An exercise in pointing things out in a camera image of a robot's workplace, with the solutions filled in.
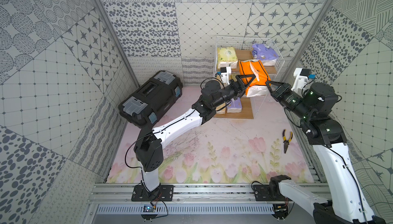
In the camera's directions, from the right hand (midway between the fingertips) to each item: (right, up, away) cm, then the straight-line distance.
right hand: (264, 84), depth 60 cm
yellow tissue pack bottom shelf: (-11, -14, +41) cm, 44 cm away
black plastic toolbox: (-58, -11, +26) cm, 65 cm away
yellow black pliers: (+26, -32, +31) cm, 52 cm away
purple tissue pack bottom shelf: (-3, -11, +41) cm, 43 cm away
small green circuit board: (-50, -58, +12) cm, 78 cm away
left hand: (-4, +3, -1) cm, 5 cm away
